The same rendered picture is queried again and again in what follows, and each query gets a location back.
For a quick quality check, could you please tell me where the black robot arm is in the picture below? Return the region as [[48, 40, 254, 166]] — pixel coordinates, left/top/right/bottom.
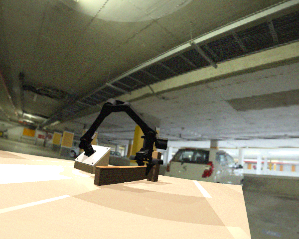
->
[[79, 98, 168, 159]]

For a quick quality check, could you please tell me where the brown wooden post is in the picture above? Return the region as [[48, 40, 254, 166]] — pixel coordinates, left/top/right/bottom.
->
[[147, 151, 162, 182]]

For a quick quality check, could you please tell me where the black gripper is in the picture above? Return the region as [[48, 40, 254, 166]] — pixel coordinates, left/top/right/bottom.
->
[[129, 146, 163, 176]]

